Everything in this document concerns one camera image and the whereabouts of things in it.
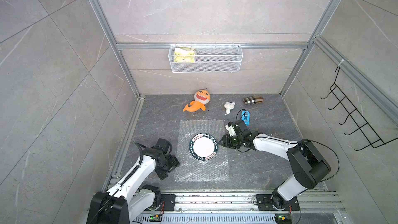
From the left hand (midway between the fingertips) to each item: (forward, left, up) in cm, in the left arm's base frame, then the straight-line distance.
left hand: (176, 166), depth 82 cm
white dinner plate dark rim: (+11, -15, -1) cm, 19 cm away
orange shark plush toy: (+46, -15, +6) cm, 49 cm away
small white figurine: (+41, -35, 0) cm, 54 cm away
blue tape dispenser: (+32, -45, -1) cm, 55 cm away
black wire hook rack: (+3, -81, +30) cm, 87 cm away
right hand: (+12, -26, +1) cm, 28 cm away
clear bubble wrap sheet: (-1, -6, -2) cm, 7 cm away
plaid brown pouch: (+47, -53, 0) cm, 71 cm away
